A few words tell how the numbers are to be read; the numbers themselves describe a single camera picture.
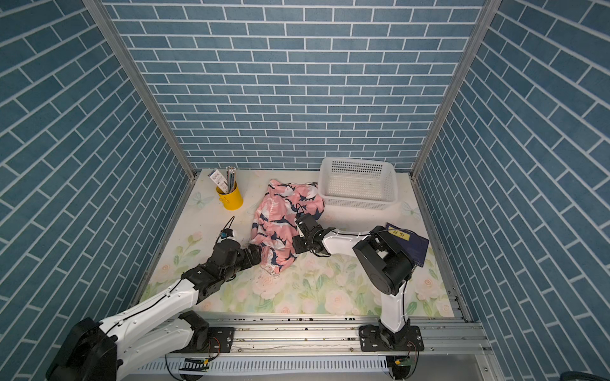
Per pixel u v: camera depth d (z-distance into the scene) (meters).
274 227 0.97
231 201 1.02
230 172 0.99
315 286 0.85
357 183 1.18
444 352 0.72
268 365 0.77
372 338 0.74
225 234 0.75
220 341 0.72
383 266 0.49
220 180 0.99
